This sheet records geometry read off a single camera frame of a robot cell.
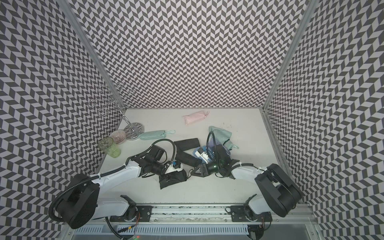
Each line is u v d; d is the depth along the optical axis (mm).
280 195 424
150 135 967
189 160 888
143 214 723
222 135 1015
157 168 705
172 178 724
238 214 725
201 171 720
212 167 722
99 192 434
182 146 956
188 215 748
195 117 1091
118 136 992
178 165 689
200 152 767
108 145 956
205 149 773
